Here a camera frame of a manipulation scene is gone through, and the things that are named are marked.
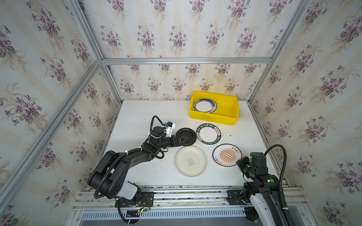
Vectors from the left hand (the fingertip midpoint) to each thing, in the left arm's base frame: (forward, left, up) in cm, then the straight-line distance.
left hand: (184, 138), depth 82 cm
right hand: (-12, -30, -6) cm, 33 cm away
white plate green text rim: (+11, -18, -12) cm, 24 cm away
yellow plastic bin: (+31, -35, -10) cm, 47 cm away
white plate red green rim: (+35, -17, -9) cm, 40 cm away
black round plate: (+4, -2, -5) cm, 6 cm away
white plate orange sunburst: (-6, -27, -11) cm, 30 cm away
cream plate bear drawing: (-9, -4, -12) cm, 16 cm away
